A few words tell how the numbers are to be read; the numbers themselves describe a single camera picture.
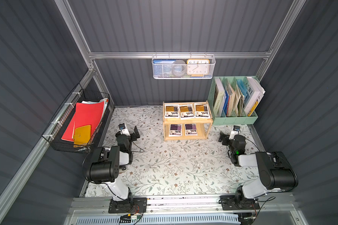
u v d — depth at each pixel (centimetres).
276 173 46
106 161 53
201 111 87
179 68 91
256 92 95
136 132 87
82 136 67
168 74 91
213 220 77
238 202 68
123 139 74
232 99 98
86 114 71
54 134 61
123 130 80
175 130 102
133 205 72
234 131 81
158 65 87
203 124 107
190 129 101
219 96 95
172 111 87
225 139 85
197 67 88
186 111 87
